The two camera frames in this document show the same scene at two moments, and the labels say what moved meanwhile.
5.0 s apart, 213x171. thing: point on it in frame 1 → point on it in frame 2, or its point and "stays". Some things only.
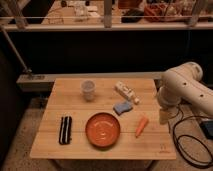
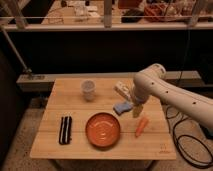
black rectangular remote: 66,129 stays
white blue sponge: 121,108 stays
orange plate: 102,130 stays
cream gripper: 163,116 → 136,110
